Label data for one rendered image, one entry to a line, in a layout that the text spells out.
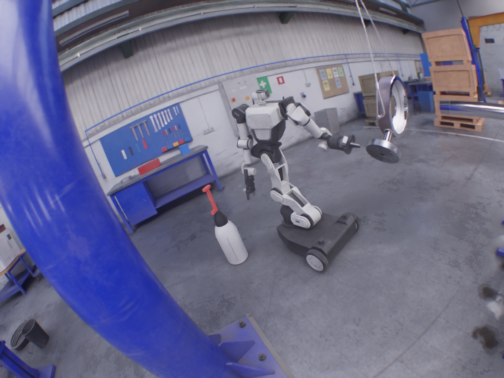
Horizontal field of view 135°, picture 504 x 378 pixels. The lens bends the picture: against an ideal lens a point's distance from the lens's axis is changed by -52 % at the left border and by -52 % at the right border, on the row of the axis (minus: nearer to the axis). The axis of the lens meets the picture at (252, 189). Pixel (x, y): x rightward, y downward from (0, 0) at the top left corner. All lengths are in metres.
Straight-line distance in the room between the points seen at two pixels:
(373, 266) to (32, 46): 2.07
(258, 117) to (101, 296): 1.42
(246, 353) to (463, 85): 5.42
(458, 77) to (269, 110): 4.46
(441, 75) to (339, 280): 4.71
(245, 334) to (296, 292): 0.48
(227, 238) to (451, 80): 5.11
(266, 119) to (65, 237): 1.39
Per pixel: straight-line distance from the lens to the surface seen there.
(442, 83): 5.38
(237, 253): 1.96
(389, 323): 1.46
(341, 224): 1.84
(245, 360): 1.42
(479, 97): 1.99
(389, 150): 1.15
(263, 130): 1.62
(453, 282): 1.72
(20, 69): 0.66
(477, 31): 8.47
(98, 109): 4.76
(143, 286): 0.69
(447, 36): 5.36
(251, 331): 1.51
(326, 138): 1.35
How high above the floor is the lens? 1.28
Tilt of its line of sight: 21 degrees down
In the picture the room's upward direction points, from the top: 19 degrees counter-clockwise
